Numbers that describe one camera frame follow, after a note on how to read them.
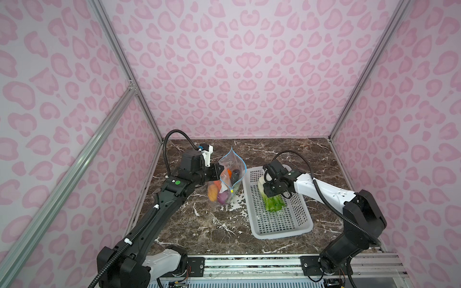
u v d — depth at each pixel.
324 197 0.49
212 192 0.87
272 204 0.80
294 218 0.85
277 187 0.75
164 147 0.55
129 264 0.37
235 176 0.85
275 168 0.70
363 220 0.44
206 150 0.68
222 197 0.84
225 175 0.86
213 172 0.66
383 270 0.73
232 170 0.87
